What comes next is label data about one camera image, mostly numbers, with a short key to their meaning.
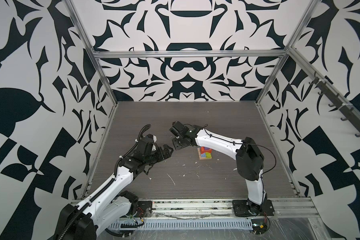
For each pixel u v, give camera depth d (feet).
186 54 3.08
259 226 2.33
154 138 2.53
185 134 2.09
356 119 1.80
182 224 2.34
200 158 2.99
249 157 1.63
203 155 2.93
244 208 2.43
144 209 2.43
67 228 1.20
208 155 2.96
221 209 2.49
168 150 2.44
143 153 2.02
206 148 1.97
